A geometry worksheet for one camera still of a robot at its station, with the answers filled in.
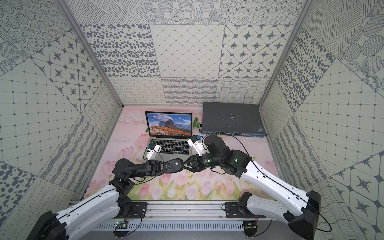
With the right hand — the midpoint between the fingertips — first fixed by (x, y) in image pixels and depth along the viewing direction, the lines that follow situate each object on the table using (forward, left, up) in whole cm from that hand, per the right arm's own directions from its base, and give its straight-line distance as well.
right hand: (185, 166), depth 65 cm
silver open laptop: (+31, +14, -17) cm, 38 cm away
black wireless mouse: (0, +3, +2) cm, 4 cm away
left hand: (0, +7, +2) cm, 7 cm away
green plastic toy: (+40, -3, -21) cm, 45 cm away
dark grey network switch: (+44, -30, -19) cm, 57 cm away
